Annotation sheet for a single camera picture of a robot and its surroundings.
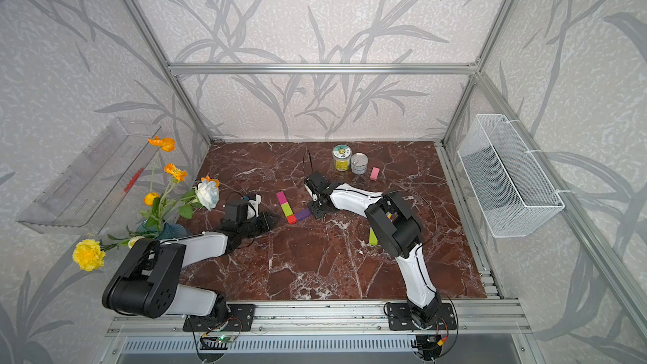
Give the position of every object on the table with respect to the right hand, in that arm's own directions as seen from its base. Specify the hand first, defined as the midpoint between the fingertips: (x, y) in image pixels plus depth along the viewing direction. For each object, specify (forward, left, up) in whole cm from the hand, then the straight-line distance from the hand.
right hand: (319, 204), depth 98 cm
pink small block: (+15, -23, 0) cm, 28 cm away
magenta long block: (+2, +15, +1) cm, 15 cm away
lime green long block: (-2, +13, 0) cm, 13 cm away
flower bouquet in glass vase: (-16, +42, +24) cm, 51 cm away
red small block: (-6, +10, 0) cm, 12 cm away
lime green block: (-15, -20, +2) cm, 25 cm away
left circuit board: (-44, +27, -2) cm, 52 cm away
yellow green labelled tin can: (+20, -9, +8) cm, 23 cm away
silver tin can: (+18, -17, +5) cm, 25 cm away
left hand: (-7, +14, +3) cm, 16 cm away
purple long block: (-3, +7, -2) cm, 8 cm away
